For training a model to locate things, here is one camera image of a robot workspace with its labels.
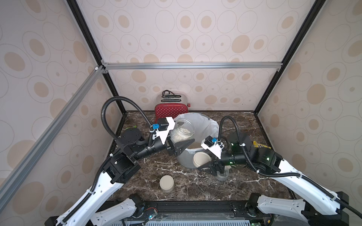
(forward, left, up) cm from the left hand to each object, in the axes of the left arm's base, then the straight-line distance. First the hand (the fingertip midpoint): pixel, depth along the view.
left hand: (191, 133), depth 49 cm
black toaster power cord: (+59, +16, -30) cm, 68 cm away
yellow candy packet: (+22, -48, -44) cm, 69 cm away
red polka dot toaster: (+50, +13, -33) cm, 61 cm away
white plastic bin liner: (+22, -9, -25) cm, 34 cm away
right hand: (-1, -7, -18) cm, 19 cm away
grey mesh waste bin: (+7, +2, -34) cm, 35 cm away
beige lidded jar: (-5, +12, -40) cm, 42 cm away
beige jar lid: (-2, -5, -16) cm, 16 cm away
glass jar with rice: (-1, -20, -41) cm, 46 cm away
